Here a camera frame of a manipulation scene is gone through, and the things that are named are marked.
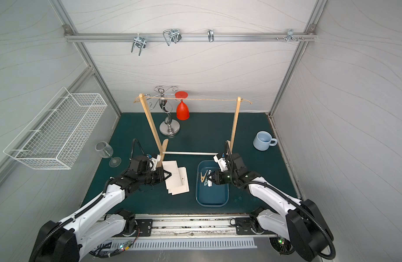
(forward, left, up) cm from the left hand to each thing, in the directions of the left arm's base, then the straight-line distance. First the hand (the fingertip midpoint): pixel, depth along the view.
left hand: (169, 175), depth 80 cm
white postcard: (-5, -1, -9) cm, 10 cm away
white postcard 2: (-2, -7, -10) cm, 12 cm away
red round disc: (+37, -3, +8) cm, 38 cm away
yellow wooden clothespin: (+3, -16, -9) cm, 19 cm away
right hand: (+1, -20, -2) cm, 20 cm away
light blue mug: (+26, -53, -5) cm, 60 cm away
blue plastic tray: (-6, -23, -11) cm, 27 cm away
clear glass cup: (+12, +36, +2) cm, 38 cm away
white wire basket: (+5, +46, +22) cm, 51 cm away
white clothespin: (+3, -20, 0) cm, 20 cm away
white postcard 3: (0, -2, -5) cm, 6 cm away
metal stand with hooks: (+38, +7, -8) cm, 40 cm away
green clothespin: (0, -18, -8) cm, 20 cm away
